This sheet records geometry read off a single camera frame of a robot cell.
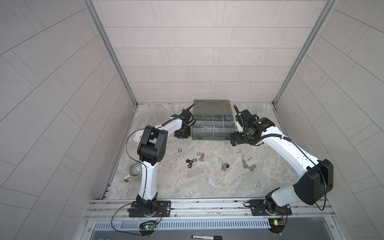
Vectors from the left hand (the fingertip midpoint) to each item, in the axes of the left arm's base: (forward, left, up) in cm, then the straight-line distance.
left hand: (189, 133), depth 100 cm
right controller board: (-50, -43, +1) cm, 66 cm away
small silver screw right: (-17, -38, +1) cm, 42 cm away
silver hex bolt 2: (-24, -21, +2) cm, 32 cm away
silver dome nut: (-13, +5, +1) cm, 14 cm away
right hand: (-13, -28, +14) cm, 34 cm away
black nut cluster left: (-21, -2, +1) cm, 21 cm away
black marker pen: (-54, -11, +3) cm, 56 cm away
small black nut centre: (-23, -24, +2) cm, 33 cm away
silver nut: (-15, -7, +2) cm, 17 cm away
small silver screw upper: (-14, -31, +1) cm, 34 cm away
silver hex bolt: (-19, -9, +2) cm, 21 cm away
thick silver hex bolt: (-25, -36, +3) cm, 44 cm away
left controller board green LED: (-51, +15, +5) cm, 54 cm away
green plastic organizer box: (+11, -18, 0) cm, 21 cm away
